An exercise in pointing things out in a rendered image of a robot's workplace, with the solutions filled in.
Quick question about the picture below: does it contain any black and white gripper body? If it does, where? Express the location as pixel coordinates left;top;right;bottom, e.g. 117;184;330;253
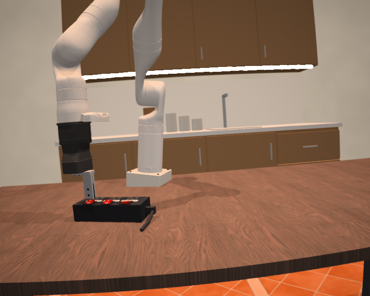
57;100;109;174

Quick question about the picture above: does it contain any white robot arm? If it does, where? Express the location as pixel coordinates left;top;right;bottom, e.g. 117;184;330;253
52;0;165;173

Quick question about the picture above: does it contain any dark grey power strip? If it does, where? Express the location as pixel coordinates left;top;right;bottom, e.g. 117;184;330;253
72;197;156;232

